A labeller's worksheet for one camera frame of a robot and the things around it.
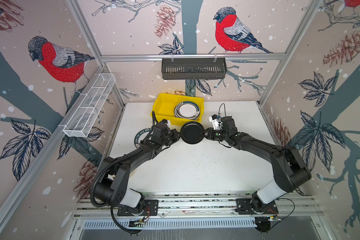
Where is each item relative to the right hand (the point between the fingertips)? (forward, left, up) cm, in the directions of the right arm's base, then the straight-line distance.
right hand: (200, 134), depth 87 cm
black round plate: (0, +6, +2) cm, 6 cm away
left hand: (-1, +10, +3) cm, 11 cm away
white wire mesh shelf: (+4, +61, +20) cm, 64 cm away
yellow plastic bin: (+36, +28, -10) cm, 47 cm away
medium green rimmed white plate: (+26, +8, -7) cm, 29 cm away
